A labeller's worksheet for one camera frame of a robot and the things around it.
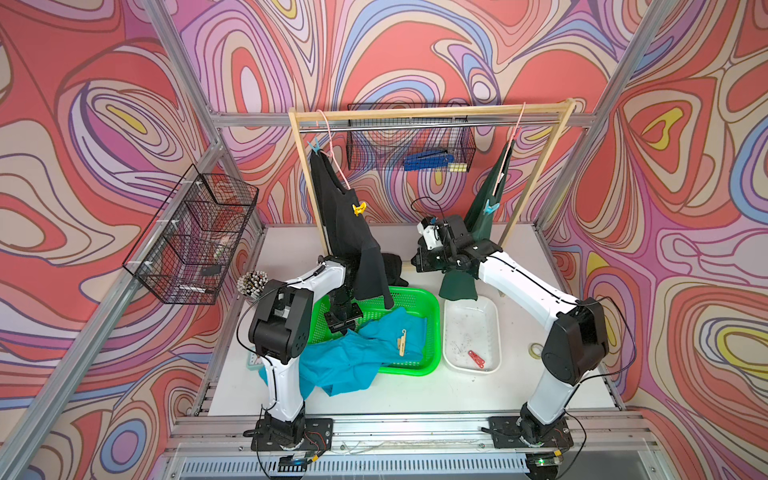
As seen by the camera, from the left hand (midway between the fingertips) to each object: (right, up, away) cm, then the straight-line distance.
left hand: (356, 337), depth 88 cm
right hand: (+17, +21, -3) cm, 27 cm away
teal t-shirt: (-2, -3, -15) cm, 15 cm away
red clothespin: (+35, -6, -3) cm, 36 cm away
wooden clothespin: (+13, -1, -2) cm, 13 cm away
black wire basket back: (+9, +61, +13) cm, 63 cm away
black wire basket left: (-45, +26, -9) cm, 53 cm away
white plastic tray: (+36, +3, +4) cm, 36 cm away
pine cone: (-29, +17, -6) cm, 34 cm away
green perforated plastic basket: (+20, +10, +2) cm, 22 cm away
